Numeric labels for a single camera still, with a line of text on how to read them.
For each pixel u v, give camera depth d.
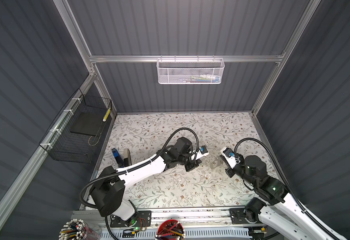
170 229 0.63
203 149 0.67
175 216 0.91
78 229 0.56
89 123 0.75
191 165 0.69
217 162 0.75
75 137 0.72
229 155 0.60
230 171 0.64
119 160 0.92
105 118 0.80
